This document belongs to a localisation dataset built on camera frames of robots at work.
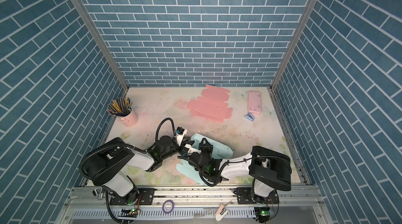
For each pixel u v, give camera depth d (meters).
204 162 0.62
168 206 0.71
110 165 0.45
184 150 0.74
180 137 0.77
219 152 0.85
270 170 0.44
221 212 0.68
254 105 1.08
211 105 1.10
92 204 0.73
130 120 0.94
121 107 0.94
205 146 0.73
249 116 1.02
